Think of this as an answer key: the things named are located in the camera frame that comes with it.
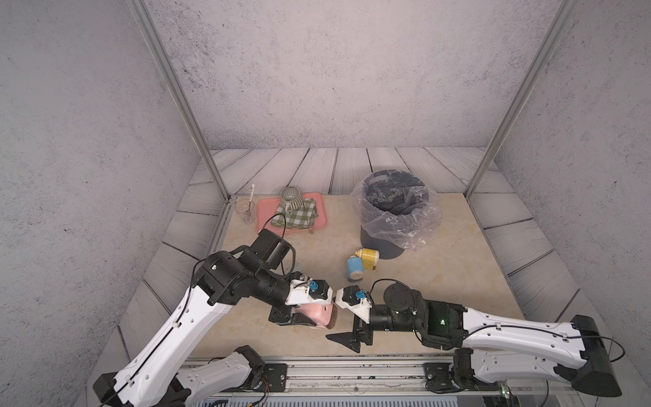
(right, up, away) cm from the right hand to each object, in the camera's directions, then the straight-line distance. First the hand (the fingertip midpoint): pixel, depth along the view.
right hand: (345, 315), depth 60 cm
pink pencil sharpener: (-5, +3, -6) cm, 9 cm away
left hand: (-7, +2, +2) cm, 7 cm away
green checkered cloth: (-16, +22, +51) cm, 58 cm away
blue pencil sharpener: (+5, +5, +29) cm, 30 cm away
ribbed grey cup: (-22, +30, +54) cm, 66 cm away
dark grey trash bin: (+20, +28, +35) cm, 49 cm away
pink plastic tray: (-33, +26, +55) cm, 69 cm away
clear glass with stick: (-40, +27, +50) cm, 70 cm away
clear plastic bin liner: (+27, +21, +18) cm, 39 cm away
